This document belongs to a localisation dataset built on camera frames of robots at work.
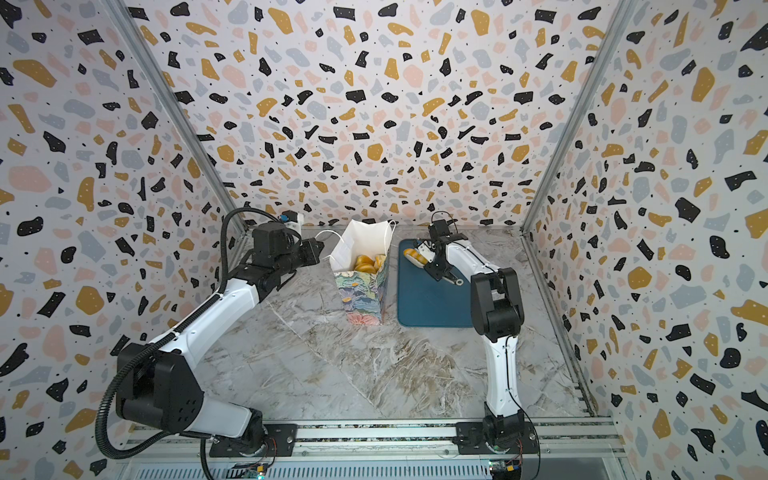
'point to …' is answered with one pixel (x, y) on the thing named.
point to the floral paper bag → (361, 295)
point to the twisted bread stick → (415, 254)
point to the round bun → (379, 261)
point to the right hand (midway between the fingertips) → (437, 260)
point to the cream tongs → (427, 253)
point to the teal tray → (426, 302)
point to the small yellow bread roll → (365, 264)
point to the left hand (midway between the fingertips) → (324, 238)
